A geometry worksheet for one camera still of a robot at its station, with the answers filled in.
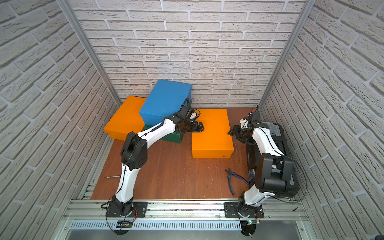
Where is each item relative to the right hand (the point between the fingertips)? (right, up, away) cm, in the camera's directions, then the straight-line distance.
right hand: (234, 134), depth 89 cm
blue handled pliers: (-4, -23, -4) cm, 23 cm away
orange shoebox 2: (-13, -4, -2) cm, 13 cm away
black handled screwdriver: (-72, -24, -5) cm, 76 cm away
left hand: (-20, +4, +4) cm, 21 cm away
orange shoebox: (-70, +10, +10) cm, 71 cm away
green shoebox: (-34, +1, -18) cm, 38 cm away
